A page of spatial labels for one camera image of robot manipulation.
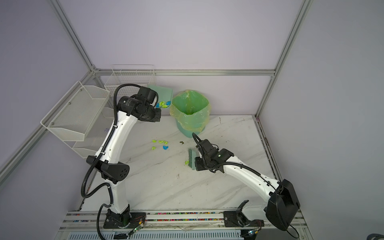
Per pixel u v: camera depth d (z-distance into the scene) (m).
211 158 0.57
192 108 1.08
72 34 0.76
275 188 0.42
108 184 0.55
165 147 1.01
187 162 0.93
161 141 1.04
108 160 0.47
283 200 0.40
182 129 0.94
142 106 0.54
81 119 0.80
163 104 0.80
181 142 1.04
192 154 0.88
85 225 0.73
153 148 1.01
